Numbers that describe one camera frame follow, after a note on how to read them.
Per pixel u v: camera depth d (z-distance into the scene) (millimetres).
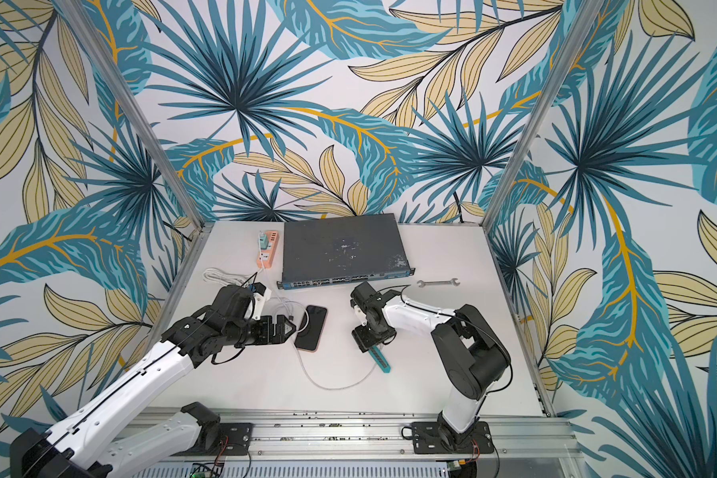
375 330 761
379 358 859
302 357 875
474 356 466
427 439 729
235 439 731
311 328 921
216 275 1012
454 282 1034
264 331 676
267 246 1094
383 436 750
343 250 1072
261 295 714
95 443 402
